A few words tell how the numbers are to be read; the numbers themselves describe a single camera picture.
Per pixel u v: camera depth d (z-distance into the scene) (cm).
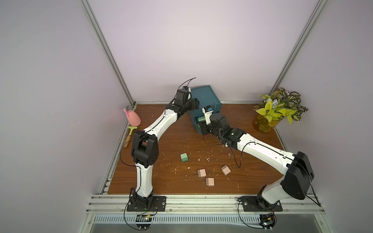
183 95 71
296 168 41
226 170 83
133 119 103
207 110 68
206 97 95
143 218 72
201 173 81
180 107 71
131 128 105
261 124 102
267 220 70
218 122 58
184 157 87
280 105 87
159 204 73
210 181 78
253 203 72
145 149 52
